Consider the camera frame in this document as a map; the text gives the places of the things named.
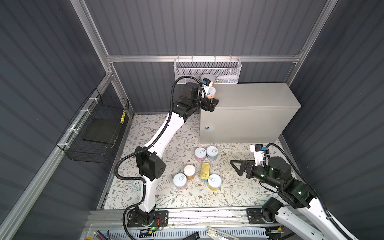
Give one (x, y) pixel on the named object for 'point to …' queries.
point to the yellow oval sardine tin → (205, 168)
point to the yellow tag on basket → (123, 116)
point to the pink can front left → (180, 181)
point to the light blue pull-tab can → (212, 152)
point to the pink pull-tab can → (200, 154)
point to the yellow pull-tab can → (214, 181)
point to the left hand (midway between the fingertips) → (210, 96)
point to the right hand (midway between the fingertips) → (237, 163)
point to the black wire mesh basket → (94, 129)
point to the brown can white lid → (189, 171)
